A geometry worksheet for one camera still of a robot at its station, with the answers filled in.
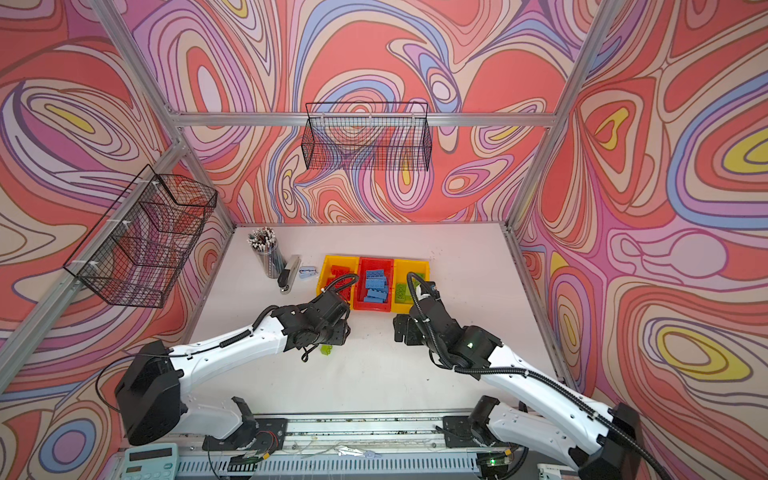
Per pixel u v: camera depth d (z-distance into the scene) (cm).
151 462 68
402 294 96
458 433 73
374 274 102
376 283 98
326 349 85
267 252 94
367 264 103
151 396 41
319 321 62
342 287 104
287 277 100
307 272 104
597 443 39
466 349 51
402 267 99
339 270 102
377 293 96
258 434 73
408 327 65
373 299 96
